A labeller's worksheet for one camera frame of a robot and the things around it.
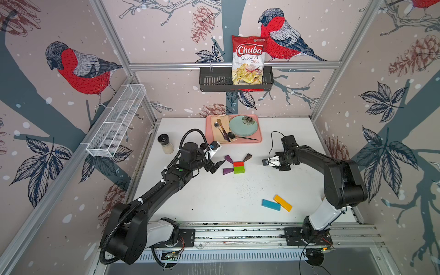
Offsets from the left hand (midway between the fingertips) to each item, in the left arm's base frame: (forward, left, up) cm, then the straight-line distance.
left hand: (220, 149), depth 82 cm
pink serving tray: (+24, -24, -18) cm, 38 cm away
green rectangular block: (-2, -10, -17) cm, 20 cm away
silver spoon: (+32, +4, -17) cm, 36 cm away
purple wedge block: (+6, -4, -18) cm, 19 cm away
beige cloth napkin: (+33, +1, -19) cm, 38 cm away
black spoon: (+23, -7, -18) cm, 30 cm away
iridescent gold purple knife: (+35, +1, -18) cm, 40 cm away
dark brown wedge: (+6, -16, -17) cm, 24 cm away
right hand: (+5, -32, -17) cm, 36 cm away
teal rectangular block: (-20, -25, -19) cm, 38 cm away
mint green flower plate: (+33, -15, -19) cm, 41 cm away
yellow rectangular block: (-20, -32, -19) cm, 42 cm away
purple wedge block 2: (-3, -3, -17) cm, 18 cm away
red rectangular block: (+2, -10, -19) cm, 21 cm away
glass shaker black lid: (+12, +33, -8) cm, 36 cm away
